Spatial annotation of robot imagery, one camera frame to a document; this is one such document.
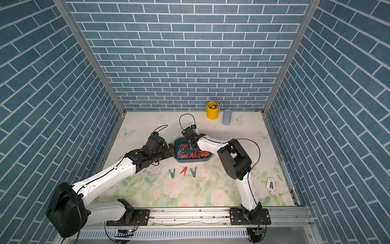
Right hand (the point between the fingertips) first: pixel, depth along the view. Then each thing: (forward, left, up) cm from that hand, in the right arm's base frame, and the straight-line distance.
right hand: (198, 142), depth 100 cm
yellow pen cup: (+24, -8, +5) cm, 26 cm away
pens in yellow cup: (+22, -12, +15) cm, 29 cm away
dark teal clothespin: (-20, +1, -2) cm, 20 cm away
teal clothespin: (-22, +13, -2) cm, 26 cm away
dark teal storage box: (-8, +9, -1) cm, 12 cm away
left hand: (-14, +12, +11) cm, 22 cm away
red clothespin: (-19, +6, -2) cm, 21 cm away
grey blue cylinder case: (+24, -20, -2) cm, 31 cm away
